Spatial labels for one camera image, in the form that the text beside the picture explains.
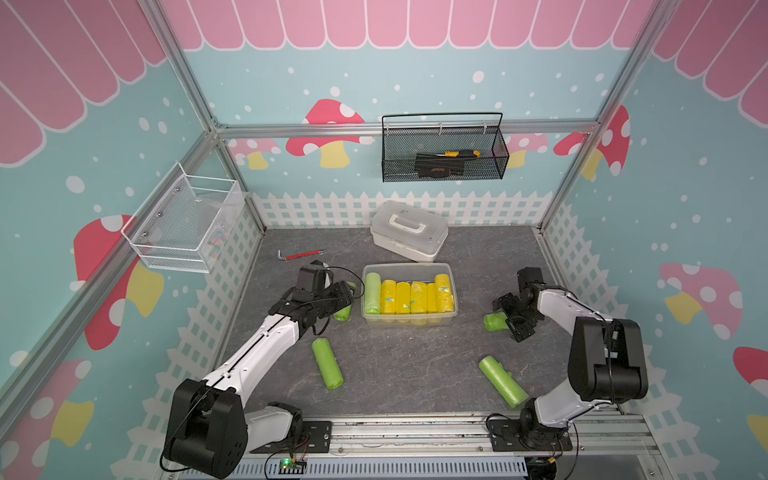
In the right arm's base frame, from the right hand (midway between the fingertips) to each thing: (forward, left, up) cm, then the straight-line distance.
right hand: (500, 316), depth 94 cm
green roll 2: (-4, +3, +3) cm, 5 cm away
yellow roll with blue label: (+6, +21, +2) cm, 22 cm away
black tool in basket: (+31, +20, +34) cm, 50 cm away
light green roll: (+5, +40, +7) cm, 41 cm away
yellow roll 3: (+3, +18, +6) cm, 19 cm away
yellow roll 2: (+6, +26, +2) cm, 27 cm away
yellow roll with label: (+6, +31, +1) cm, 31 cm away
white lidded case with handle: (+29, +28, +10) cm, 42 cm away
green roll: (0, +49, +2) cm, 49 cm away
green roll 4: (-20, +4, 0) cm, 20 cm away
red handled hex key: (+27, +70, -1) cm, 75 cm away
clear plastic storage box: (+18, +29, 0) cm, 34 cm away
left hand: (0, +46, +12) cm, 47 cm away
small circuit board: (-38, +60, -3) cm, 71 cm away
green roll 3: (-15, +52, +2) cm, 55 cm away
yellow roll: (+5, +35, +3) cm, 36 cm away
